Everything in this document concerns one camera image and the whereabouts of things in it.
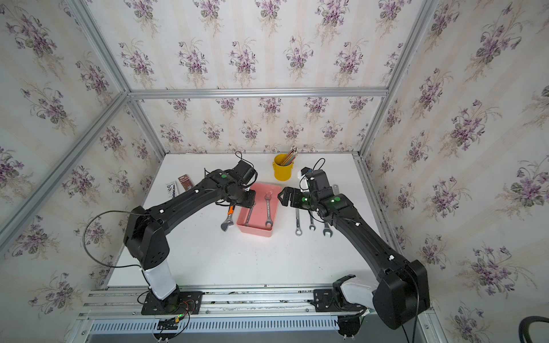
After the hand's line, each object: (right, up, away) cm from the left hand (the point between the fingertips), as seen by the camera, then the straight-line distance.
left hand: (252, 202), depth 85 cm
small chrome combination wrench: (+26, -12, +7) cm, 29 cm away
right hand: (+15, +3, -6) cm, 16 cm away
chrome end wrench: (+19, -13, +5) cm, 24 cm away
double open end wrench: (+6, -5, +12) cm, 14 cm away
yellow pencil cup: (+13, +12, +25) cm, 30 cm away
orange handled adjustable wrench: (-11, -9, +8) cm, 17 cm away
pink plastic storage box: (+2, -10, +8) cm, 12 cm away
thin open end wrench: (-2, -7, +10) cm, 12 cm away
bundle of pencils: (+17, +20, +16) cm, 30 cm away
